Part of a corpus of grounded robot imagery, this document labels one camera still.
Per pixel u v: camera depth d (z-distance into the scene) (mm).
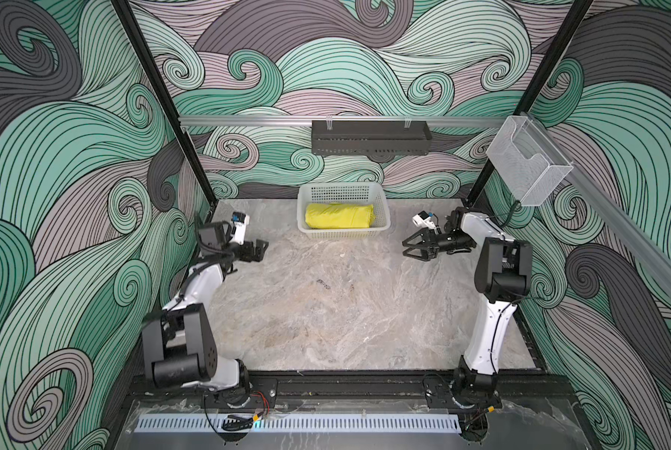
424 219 855
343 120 939
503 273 570
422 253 883
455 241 796
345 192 1264
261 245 824
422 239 793
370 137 952
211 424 690
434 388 739
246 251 789
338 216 1029
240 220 778
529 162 743
